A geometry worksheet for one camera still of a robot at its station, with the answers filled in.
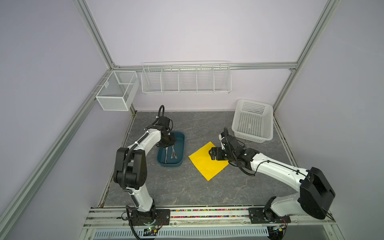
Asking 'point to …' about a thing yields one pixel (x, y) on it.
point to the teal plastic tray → (178, 149)
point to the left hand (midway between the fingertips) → (173, 144)
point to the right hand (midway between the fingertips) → (215, 152)
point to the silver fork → (173, 153)
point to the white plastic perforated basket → (253, 121)
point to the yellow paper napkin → (203, 160)
